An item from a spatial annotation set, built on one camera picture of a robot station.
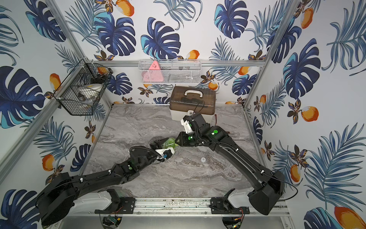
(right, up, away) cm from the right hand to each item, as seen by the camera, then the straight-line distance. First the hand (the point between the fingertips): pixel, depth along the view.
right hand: (178, 139), depth 73 cm
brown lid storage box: (+4, +23, +23) cm, 33 cm away
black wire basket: (-61, +26, +14) cm, 68 cm away
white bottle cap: (+15, -15, +18) cm, 28 cm away
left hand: (-5, 0, +3) cm, 6 cm away
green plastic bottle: (-4, -2, +2) cm, 5 cm away
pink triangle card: (-16, +39, +18) cm, 45 cm away
